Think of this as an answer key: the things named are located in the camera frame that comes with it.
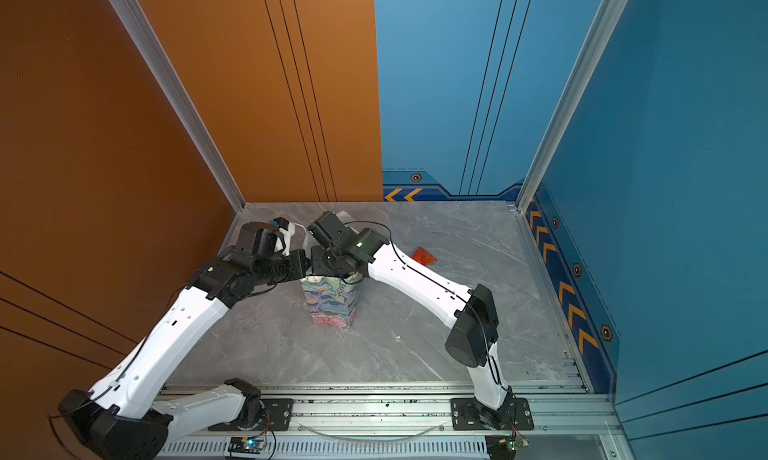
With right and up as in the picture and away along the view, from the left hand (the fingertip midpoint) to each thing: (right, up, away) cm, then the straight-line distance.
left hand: (314, 258), depth 74 cm
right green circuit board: (+49, -42, -6) cm, 65 cm away
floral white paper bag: (+5, -11, +1) cm, 12 cm away
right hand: (0, -1, +2) cm, 2 cm away
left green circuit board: (-15, -44, -4) cm, 47 cm away
